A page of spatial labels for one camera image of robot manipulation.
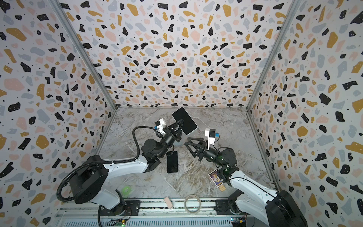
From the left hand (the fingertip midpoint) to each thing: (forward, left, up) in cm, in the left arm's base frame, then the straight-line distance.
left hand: (184, 121), depth 65 cm
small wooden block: (-20, -21, -35) cm, 45 cm away
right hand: (-8, -2, -6) cm, 11 cm away
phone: (0, -2, -3) cm, 3 cm away
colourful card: (-14, -18, -35) cm, 42 cm away
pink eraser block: (-27, +9, -34) cm, 45 cm away
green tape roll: (-20, +34, -37) cm, 54 cm away
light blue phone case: (-7, +2, -7) cm, 10 cm away
